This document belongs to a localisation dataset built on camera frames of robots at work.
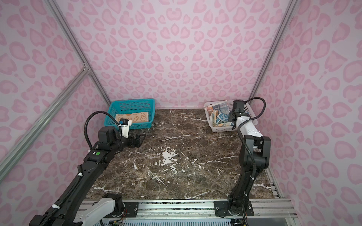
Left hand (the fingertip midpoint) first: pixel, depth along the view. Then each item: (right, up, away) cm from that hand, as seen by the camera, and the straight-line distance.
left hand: (139, 132), depth 77 cm
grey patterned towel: (+56, +16, +37) cm, 69 cm away
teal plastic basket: (-21, +18, +40) cm, 48 cm away
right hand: (+62, +9, +19) cm, 66 cm away
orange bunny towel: (-15, +8, +36) cm, 40 cm away
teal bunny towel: (+54, +9, +30) cm, 62 cm away
